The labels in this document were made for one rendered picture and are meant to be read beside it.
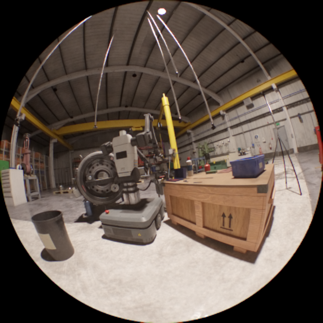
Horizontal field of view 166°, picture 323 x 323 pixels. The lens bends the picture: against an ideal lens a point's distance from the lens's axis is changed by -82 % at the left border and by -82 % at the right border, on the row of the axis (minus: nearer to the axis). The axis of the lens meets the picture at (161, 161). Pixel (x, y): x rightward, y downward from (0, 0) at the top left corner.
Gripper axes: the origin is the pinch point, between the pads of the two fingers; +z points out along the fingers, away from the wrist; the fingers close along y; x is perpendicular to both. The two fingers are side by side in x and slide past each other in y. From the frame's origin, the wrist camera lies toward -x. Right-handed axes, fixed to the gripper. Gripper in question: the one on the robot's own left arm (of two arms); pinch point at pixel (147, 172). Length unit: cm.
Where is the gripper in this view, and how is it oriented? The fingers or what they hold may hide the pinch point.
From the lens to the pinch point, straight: 180.6
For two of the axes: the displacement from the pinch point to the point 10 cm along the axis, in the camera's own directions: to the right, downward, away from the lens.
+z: 1.5, 9.9, -0.6
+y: -0.1, 0.6, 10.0
